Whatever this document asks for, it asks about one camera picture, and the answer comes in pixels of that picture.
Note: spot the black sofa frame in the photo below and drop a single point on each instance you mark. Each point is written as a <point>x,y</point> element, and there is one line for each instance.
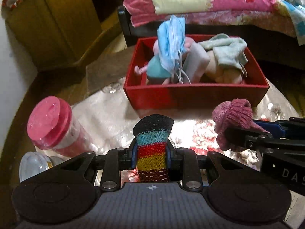
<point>275,52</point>

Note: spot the clear glass jar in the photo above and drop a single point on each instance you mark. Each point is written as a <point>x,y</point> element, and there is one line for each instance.
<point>33,163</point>

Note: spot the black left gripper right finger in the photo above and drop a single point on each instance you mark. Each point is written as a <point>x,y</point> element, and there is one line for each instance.
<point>182,166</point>

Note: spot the beige plush toy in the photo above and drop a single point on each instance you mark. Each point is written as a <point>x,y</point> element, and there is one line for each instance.
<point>221,75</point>

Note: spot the wooden cabinet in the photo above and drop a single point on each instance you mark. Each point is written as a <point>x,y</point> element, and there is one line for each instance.
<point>64,33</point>

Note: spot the maroon knitted hat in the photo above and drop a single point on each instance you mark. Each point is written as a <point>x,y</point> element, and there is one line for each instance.
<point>235,113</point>

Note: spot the pink floral quilt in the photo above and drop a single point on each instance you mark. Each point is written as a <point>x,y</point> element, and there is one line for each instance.
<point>286,16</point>

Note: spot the red cardboard box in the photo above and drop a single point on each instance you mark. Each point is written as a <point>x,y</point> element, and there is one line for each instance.
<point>185,96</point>

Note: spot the white sponge block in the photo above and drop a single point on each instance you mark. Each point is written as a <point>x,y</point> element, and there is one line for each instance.
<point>195,63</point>

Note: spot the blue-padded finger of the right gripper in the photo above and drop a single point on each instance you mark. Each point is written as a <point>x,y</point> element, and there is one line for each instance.
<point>274,128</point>

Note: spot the striped colourful knitted sock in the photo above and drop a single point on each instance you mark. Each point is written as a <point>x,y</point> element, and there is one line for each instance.
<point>152,133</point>

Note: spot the plastic jar with pink lid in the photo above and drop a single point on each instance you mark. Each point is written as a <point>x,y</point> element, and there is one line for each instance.
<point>52,126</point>

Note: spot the mint green towel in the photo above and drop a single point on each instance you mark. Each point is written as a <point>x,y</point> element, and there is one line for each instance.
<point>228,51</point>

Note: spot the blue face mask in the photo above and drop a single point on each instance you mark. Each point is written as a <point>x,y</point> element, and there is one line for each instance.
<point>171,46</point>

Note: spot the pink pig plush toy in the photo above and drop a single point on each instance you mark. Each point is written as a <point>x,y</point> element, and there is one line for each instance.
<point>155,73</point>

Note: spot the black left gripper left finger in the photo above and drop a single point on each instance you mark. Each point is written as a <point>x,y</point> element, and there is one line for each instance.
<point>115,161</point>

